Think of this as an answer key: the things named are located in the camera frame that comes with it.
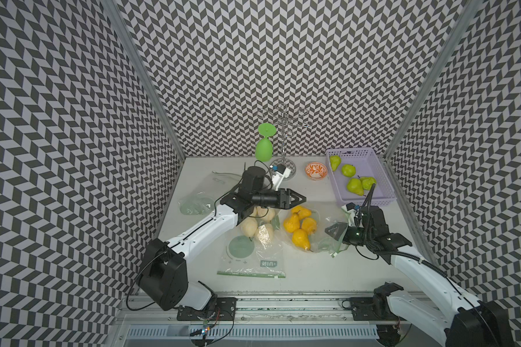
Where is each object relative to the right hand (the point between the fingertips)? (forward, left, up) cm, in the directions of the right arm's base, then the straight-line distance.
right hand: (327, 235), depth 80 cm
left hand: (+4, +11, +16) cm, 20 cm away
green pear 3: (+27, -24, -3) cm, 36 cm away
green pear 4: (+26, -18, -3) cm, 31 cm away
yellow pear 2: (+6, +12, -3) cm, 14 cm away
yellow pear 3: (+6, +6, -3) cm, 9 cm away
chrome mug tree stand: (+51, +16, +14) cm, 55 cm away
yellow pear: (0, +10, -3) cm, 10 cm away
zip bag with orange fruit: (-1, +2, -5) cm, 5 cm away
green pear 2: (+35, -17, -4) cm, 39 cm away
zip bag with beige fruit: (-2, +28, -8) cm, 29 cm away
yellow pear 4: (+12, +8, -3) cm, 14 cm away
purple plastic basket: (+44, -30, -9) cm, 54 cm away
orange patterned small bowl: (+38, -2, -7) cm, 39 cm away
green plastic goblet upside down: (+33, +24, +14) cm, 43 cm away
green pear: (+42, -12, -3) cm, 43 cm away
